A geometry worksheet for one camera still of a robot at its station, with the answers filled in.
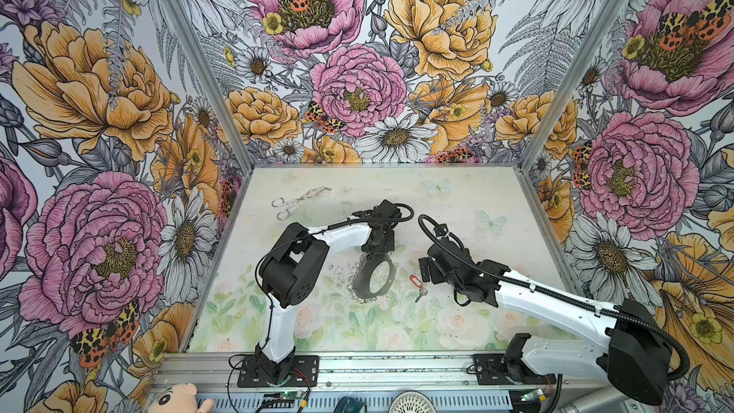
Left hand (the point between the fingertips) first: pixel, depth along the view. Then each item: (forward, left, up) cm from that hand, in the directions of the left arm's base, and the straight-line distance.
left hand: (382, 252), depth 95 cm
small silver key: (-12, -12, -2) cm, 17 cm away
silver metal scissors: (+17, +36, -1) cm, 40 cm away
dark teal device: (-41, +9, +8) cm, 42 cm away
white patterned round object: (-40, -6, +1) cm, 40 cm away
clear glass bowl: (+18, +23, -3) cm, 29 cm away
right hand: (-9, -16, +8) cm, 20 cm away
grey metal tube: (-40, -48, +3) cm, 63 cm away
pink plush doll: (-39, +47, +6) cm, 61 cm away
